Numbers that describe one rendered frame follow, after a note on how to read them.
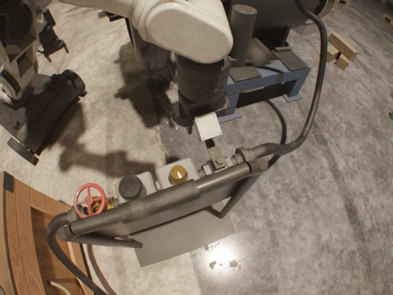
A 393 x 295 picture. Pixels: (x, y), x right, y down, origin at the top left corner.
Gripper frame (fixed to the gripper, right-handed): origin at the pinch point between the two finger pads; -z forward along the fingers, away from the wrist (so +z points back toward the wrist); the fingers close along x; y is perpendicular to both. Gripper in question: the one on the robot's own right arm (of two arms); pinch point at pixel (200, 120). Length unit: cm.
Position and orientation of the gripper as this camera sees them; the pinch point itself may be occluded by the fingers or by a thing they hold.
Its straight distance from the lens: 45.3
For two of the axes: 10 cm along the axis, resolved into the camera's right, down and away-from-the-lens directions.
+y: -3.7, -8.2, 4.4
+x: 9.3, -3.2, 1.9
